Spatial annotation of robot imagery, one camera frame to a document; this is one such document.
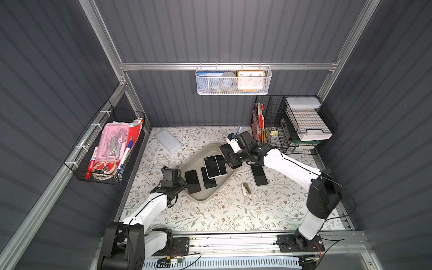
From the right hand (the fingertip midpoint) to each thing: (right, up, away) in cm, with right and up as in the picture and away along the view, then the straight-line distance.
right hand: (234, 154), depth 86 cm
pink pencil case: (-54, +6, -14) cm, 56 cm away
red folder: (+21, +23, +29) cm, 42 cm away
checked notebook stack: (+43, +16, +7) cm, 46 cm away
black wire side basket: (-59, 0, -24) cm, 64 cm away
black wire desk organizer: (+34, +23, +33) cm, 53 cm away
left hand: (-28, -15, +3) cm, 32 cm away
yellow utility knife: (+22, +11, +26) cm, 36 cm away
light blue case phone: (-14, -17, +4) cm, 22 cm away
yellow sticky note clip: (+31, +13, +29) cm, 44 cm away
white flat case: (-39, +5, +24) cm, 46 cm away
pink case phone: (-23, -16, +5) cm, 28 cm away
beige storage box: (-22, -5, +13) cm, 26 cm away
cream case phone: (-12, -8, +10) cm, 18 cm away
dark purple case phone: (+16, -13, +10) cm, 23 cm away
